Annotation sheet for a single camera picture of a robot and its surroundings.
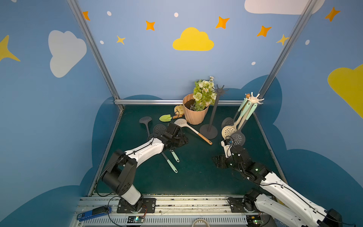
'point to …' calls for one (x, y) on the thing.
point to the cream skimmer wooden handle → (182, 123)
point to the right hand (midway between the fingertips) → (219, 154)
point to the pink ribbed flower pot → (193, 117)
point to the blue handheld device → (96, 212)
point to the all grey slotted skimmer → (146, 119)
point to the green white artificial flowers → (204, 95)
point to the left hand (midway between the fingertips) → (187, 141)
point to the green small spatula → (165, 117)
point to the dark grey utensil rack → (209, 131)
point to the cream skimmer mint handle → (228, 131)
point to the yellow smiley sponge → (178, 111)
